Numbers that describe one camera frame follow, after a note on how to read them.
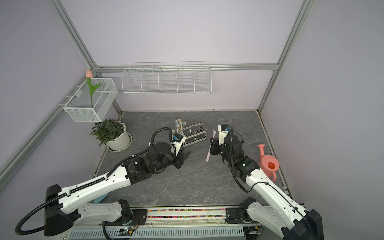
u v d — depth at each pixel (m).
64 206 0.39
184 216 0.75
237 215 0.74
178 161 0.61
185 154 0.62
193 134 0.94
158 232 0.71
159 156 0.51
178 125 0.88
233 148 0.54
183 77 0.99
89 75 0.85
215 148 0.67
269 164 0.79
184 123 0.89
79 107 0.73
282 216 0.43
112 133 0.86
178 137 0.59
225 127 0.64
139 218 0.73
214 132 0.74
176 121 0.91
